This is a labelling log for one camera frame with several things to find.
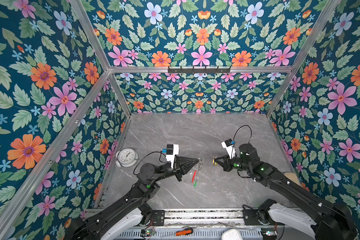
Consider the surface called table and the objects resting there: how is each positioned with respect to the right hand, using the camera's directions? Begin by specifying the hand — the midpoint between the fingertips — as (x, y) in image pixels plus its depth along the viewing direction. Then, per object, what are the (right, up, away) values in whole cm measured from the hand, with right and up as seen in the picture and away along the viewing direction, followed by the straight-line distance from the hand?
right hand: (215, 159), depth 77 cm
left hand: (-10, +3, -20) cm, 23 cm away
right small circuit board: (+25, -34, -6) cm, 43 cm away
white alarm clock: (-53, -3, +16) cm, 56 cm away
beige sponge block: (+47, -13, +9) cm, 49 cm away
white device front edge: (+6, -32, -9) cm, 34 cm away
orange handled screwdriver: (-16, -33, -8) cm, 37 cm away
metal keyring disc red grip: (-11, -3, -15) cm, 19 cm away
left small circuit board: (-35, -34, -6) cm, 49 cm away
